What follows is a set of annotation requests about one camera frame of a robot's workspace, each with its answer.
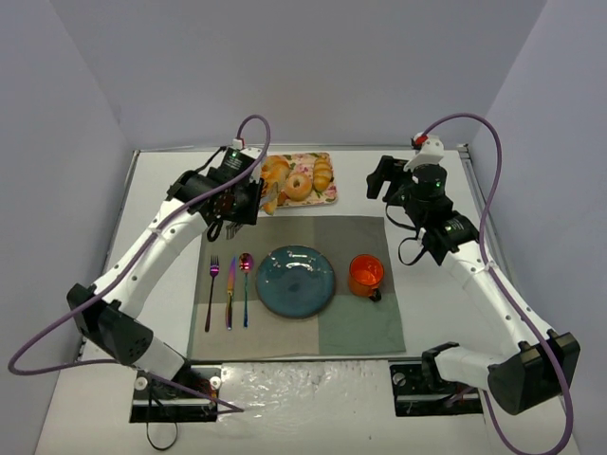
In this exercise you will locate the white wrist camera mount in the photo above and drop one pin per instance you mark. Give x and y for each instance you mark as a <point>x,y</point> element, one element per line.
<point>243,153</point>
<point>429,150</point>

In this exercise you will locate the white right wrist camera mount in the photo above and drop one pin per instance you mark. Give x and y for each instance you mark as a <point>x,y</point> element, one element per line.
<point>429,150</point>

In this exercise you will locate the orange mug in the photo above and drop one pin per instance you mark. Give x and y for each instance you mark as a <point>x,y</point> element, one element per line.
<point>366,273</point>

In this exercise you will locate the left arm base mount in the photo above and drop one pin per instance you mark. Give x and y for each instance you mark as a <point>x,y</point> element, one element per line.
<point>154,401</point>

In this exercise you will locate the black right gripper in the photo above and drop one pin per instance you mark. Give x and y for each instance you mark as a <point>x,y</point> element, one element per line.
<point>380,175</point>

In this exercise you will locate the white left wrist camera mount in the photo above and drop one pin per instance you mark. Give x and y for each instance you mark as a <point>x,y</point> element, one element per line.
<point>243,153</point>

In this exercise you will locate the iridescent spoon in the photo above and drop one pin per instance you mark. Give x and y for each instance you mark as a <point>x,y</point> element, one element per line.
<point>246,265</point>

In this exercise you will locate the sugared bagel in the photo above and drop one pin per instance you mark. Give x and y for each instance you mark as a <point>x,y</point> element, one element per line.
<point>298,186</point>

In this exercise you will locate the blue ceramic plate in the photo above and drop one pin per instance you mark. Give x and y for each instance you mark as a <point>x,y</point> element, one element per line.
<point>295,282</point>

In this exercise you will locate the floral rectangular tray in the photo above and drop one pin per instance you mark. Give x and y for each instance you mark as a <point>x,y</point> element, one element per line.
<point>304,163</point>

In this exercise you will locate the long croissant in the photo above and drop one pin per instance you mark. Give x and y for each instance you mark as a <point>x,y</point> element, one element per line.
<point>270,194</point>

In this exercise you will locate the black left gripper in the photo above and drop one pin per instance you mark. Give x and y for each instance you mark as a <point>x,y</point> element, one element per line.
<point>256,201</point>

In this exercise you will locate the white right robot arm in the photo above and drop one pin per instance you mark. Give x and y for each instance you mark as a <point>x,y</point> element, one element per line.
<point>533,362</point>

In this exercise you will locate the striped bread roll right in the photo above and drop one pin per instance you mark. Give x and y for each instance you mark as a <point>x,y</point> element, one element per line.
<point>322,174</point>

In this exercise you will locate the patchwork grey green placemat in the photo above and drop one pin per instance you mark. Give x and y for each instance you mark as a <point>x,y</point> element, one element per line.
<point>348,326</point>

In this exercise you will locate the curved striped croissant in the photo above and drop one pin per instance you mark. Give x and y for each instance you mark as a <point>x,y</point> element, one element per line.
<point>275,168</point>

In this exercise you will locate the iridescent knife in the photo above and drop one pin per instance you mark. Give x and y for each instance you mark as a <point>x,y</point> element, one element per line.
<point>230,293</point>

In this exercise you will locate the iridescent fork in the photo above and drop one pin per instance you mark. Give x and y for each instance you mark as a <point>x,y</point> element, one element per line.
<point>213,271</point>

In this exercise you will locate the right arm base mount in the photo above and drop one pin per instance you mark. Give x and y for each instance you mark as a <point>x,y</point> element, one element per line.
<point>414,395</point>

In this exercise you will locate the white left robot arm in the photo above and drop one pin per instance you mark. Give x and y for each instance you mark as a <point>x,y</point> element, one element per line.
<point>199,202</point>

